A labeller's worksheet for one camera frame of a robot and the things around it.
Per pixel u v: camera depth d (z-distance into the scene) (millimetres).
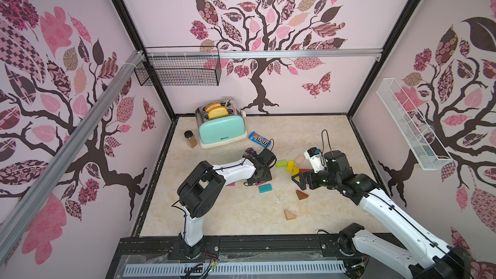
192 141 1023
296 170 948
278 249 750
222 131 962
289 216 805
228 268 698
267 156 742
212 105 981
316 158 692
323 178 643
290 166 963
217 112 952
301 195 854
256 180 791
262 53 923
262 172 701
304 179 675
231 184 578
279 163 979
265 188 900
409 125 795
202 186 530
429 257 390
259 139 1067
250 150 1031
